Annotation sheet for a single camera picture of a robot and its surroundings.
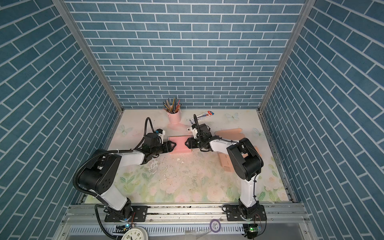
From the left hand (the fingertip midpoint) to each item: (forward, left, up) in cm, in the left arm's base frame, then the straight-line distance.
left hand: (173, 144), depth 94 cm
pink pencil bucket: (+22, +1, +1) cm, 22 cm away
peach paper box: (+12, -43, -7) cm, 45 cm away
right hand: (+2, -8, 0) cm, 9 cm away
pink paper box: (+2, -4, +2) cm, 5 cm away
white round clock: (-45, +13, -1) cm, 47 cm away
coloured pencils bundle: (+28, +3, +6) cm, 29 cm away
